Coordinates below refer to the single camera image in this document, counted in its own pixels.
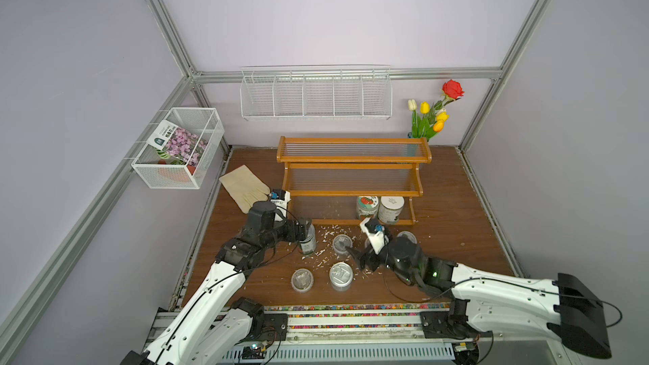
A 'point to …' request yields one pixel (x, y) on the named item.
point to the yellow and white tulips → (428, 122)
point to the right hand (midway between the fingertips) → (356, 237)
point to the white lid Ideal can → (389, 209)
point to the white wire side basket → (160, 170)
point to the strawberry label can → (367, 206)
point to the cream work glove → (244, 187)
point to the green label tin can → (308, 246)
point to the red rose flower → (452, 90)
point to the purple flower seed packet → (177, 142)
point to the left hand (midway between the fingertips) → (299, 221)
